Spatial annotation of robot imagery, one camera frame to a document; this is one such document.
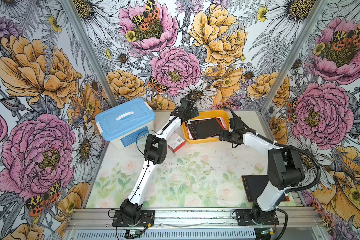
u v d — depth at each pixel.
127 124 0.92
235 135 0.71
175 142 0.99
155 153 0.69
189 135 1.05
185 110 0.88
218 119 1.14
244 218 0.74
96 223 0.73
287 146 0.50
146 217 0.74
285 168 0.48
